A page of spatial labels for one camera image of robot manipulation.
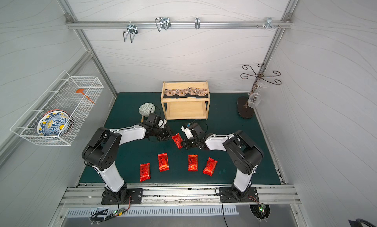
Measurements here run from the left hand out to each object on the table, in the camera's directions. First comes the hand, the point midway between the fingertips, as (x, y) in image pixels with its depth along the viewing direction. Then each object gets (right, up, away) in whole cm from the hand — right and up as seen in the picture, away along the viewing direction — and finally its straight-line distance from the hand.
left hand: (176, 135), depth 91 cm
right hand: (+4, -5, 0) cm, 6 cm away
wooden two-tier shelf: (+5, +16, +19) cm, 25 cm away
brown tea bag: (+11, +28, +2) cm, 30 cm away
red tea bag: (+1, -3, -1) cm, 3 cm away
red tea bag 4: (+11, -14, -8) cm, 20 cm away
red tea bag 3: (-6, -14, -8) cm, 18 cm away
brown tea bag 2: (+3, +27, +2) cm, 28 cm away
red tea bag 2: (-16, -18, -12) cm, 27 cm away
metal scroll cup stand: (+50, +16, +19) cm, 55 cm away
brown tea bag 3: (-4, +27, +2) cm, 28 cm away
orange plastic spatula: (-51, +27, -12) cm, 59 cm away
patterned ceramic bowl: (-24, +17, +17) cm, 34 cm away
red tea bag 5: (+20, -16, -10) cm, 28 cm away
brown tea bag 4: (+16, +27, +2) cm, 32 cm away
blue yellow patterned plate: (-49, +11, -29) cm, 58 cm away
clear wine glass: (+49, +23, -1) cm, 54 cm away
